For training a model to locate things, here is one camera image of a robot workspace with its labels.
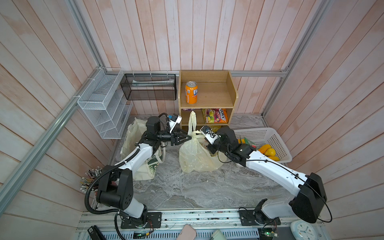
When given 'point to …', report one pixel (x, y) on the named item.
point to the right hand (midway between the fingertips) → (206, 137)
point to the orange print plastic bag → (194, 155)
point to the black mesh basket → (149, 86)
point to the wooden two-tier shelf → (216, 90)
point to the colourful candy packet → (208, 115)
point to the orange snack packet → (223, 116)
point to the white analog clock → (301, 230)
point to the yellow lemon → (270, 152)
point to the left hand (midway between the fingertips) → (190, 139)
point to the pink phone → (187, 233)
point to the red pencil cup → (86, 181)
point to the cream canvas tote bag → (135, 132)
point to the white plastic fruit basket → (259, 137)
